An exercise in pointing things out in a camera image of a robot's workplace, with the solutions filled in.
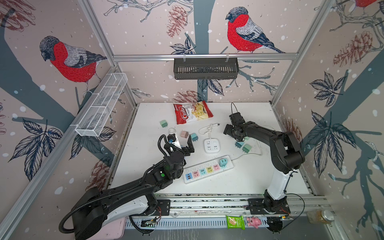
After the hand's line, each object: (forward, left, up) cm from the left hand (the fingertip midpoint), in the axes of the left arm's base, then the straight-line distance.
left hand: (182, 138), depth 75 cm
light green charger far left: (+25, +17, -21) cm, 37 cm away
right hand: (+15, -30, -19) cm, 38 cm away
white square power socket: (+7, -17, -20) cm, 27 cm away
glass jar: (-33, -61, -13) cm, 70 cm away
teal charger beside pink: (+13, -6, -20) cm, 25 cm away
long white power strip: (-10, -10, -20) cm, 24 cm away
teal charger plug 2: (+7, -35, -20) cm, 41 cm away
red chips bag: (+33, 0, -18) cm, 37 cm away
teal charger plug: (-7, -22, -15) cm, 27 cm away
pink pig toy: (-34, -34, -20) cm, 52 cm away
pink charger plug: (+16, +1, -21) cm, 26 cm away
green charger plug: (+4, -39, -20) cm, 44 cm away
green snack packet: (-34, -25, -20) cm, 47 cm away
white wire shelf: (+16, +44, +9) cm, 48 cm away
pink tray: (-36, +30, -20) cm, 51 cm away
